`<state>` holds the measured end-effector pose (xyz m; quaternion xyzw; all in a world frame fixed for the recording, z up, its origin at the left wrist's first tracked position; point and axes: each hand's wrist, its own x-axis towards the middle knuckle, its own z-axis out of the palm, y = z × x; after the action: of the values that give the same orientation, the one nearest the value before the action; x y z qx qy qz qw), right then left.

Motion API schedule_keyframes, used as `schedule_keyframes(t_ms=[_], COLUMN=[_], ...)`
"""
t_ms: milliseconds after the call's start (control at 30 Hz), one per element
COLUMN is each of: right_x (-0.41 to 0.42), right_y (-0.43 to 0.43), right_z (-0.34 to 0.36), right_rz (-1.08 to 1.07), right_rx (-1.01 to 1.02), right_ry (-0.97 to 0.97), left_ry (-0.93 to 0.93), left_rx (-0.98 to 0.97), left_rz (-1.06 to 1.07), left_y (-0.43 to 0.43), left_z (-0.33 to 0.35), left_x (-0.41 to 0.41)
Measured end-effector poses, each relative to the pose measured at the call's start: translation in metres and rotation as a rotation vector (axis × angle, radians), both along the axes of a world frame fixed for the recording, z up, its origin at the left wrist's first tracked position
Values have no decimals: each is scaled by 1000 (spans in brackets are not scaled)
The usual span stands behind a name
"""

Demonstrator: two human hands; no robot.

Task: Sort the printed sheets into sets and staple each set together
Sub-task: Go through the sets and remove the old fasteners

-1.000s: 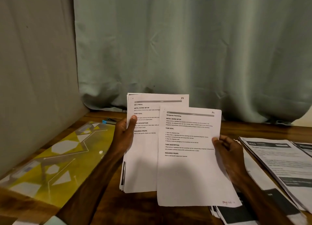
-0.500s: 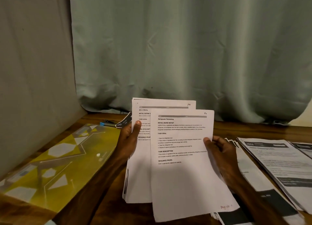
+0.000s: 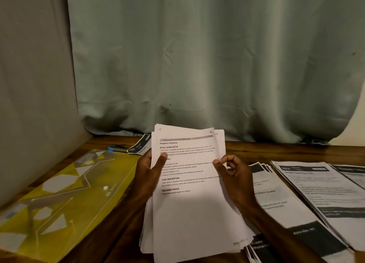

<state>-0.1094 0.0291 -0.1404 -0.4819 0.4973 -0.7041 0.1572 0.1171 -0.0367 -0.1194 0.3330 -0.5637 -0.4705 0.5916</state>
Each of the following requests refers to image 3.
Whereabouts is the blue pen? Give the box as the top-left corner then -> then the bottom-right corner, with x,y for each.
107,145 -> 131,153

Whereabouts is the pale green curtain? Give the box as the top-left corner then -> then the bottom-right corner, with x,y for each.
65,0 -> 365,145

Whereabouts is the person's left forearm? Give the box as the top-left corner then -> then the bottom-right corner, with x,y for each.
74,194 -> 152,263

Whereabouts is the single sheet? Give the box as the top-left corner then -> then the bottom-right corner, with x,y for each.
127,133 -> 154,156

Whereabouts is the person's left hand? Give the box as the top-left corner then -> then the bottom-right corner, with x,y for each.
130,150 -> 169,205

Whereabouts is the person's right hand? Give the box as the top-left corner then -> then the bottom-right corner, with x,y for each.
212,153 -> 261,213

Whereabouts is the person's right forearm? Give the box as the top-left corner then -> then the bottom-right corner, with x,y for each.
242,203 -> 326,263

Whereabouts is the yellow patterned folder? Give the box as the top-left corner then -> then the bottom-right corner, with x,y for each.
0,149 -> 141,263

